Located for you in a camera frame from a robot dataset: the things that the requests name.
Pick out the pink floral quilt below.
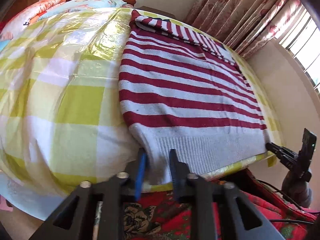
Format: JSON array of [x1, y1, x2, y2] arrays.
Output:
[[0, 0, 66, 40]]

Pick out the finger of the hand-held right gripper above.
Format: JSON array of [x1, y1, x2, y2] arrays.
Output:
[[265, 142, 300, 173]]

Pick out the yellow white checked tablecloth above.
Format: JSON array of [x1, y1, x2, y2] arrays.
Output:
[[0, 6, 283, 220]]

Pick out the pink plastic stool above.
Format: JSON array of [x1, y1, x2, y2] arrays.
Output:
[[0, 196, 13, 212]]

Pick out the wooden nightstand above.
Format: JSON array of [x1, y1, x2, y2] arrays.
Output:
[[136, 6, 175, 20]]

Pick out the black cable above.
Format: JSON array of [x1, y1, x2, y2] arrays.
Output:
[[255, 179, 320, 224]]

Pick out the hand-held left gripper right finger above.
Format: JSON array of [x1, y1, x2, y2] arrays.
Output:
[[169, 149, 285, 240]]

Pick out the red grey striped sweater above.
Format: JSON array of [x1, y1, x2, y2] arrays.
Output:
[[119, 9, 270, 180]]

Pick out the person's right forearm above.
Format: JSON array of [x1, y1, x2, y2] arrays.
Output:
[[282, 171, 313, 208]]

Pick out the pink floral curtain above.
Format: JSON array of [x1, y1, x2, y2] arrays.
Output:
[[184, 0, 302, 60]]

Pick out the light blue undercloth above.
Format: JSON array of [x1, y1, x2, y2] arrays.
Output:
[[0, 172, 50, 220]]

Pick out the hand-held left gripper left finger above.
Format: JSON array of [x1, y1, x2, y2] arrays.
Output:
[[30, 147, 148, 240]]

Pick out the red floral quilted cloth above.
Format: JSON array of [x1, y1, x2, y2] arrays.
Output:
[[122, 169, 320, 240]]

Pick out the light blue floral quilt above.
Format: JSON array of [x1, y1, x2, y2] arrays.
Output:
[[37, 0, 134, 19]]

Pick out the barred window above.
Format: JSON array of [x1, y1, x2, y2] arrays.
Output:
[[277, 5, 320, 90]]

